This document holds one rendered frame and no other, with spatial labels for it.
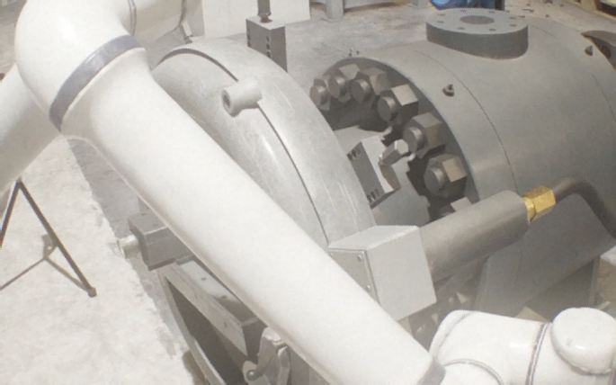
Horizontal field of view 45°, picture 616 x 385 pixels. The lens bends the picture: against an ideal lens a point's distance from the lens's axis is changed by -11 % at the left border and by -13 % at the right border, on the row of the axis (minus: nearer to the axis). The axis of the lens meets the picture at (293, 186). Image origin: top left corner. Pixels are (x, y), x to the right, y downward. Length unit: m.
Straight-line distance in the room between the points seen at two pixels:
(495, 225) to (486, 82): 0.40
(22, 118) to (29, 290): 1.67
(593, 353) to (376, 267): 0.31
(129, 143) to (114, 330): 1.66
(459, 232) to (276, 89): 0.32
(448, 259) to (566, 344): 0.28
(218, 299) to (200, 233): 0.61
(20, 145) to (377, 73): 0.65
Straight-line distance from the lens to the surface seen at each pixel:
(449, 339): 0.87
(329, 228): 1.06
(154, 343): 2.29
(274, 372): 1.29
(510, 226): 1.12
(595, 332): 0.84
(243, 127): 1.11
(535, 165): 1.40
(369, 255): 0.97
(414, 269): 1.00
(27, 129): 1.06
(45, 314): 2.53
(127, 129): 0.74
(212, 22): 5.15
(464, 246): 1.06
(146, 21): 0.87
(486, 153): 1.34
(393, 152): 1.03
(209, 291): 1.37
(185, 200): 0.73
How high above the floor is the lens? 1.31
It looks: 26 degrees down
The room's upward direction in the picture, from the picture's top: 6 degrees counter-clockwise
